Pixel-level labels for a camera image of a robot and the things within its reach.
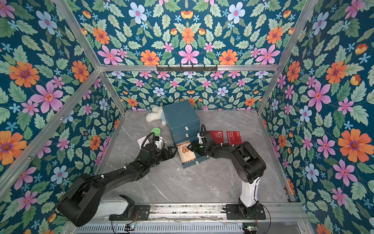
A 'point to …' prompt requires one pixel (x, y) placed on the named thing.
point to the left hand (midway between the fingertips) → (175, 149)
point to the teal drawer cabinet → (184, 125)
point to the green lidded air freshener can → (157, 130)
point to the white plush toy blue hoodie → (157, 113)
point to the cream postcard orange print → (186, 154)
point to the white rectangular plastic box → (140, 141)
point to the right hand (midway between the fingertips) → (193, 145)
